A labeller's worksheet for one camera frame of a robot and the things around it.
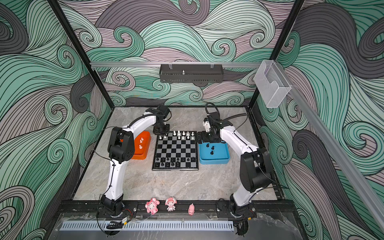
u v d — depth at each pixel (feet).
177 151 3.05
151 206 2.34
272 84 2.57
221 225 2.29
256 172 1.48
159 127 2.76
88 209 2.44
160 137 3.24
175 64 3.05
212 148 3.12
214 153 3.07
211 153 3.03
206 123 2.72
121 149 1.90
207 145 3.19
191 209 2.36
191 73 3.15
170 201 2.39
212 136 2.42
